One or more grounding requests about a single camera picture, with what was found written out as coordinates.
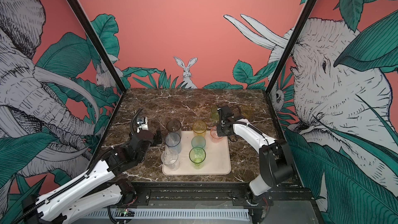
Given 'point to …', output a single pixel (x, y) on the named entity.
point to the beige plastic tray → (217, 161)
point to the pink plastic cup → (214, 135)
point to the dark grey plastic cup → (174, 125)
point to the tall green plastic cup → (197, 155)
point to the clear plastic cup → (170, 158)
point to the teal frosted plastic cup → (198, 141)
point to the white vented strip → (174, 214)
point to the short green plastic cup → (215, 113)
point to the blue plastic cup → (173, 140)
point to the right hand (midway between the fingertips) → (220, 129)
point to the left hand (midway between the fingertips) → (151, 128)
